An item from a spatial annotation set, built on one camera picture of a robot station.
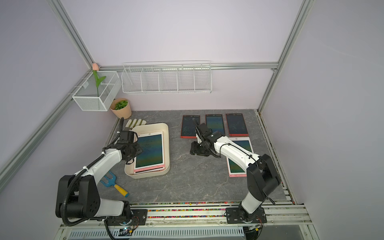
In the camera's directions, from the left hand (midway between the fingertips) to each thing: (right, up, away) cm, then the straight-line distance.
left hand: (138, 151), depth 89 cm
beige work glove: (-11, +18, +24) cm, 32 cm away
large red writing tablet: (+50, +18, +27) cm, 59 cm away
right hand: (+34, +1, -4) cm, 34 cm away
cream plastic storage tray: (-5, -10, +1) cm, 11 cm away
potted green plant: (-20, +29, +19) cm, 40 cm away
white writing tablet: (+58, -11, -1) cm, 59 cm away
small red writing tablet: (+66, +16, +23) cm, 71 cm away
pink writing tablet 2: (+7, -11, 0) cm, 13 cm away
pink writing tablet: (+6, -6, +7) cm, 11 cm away
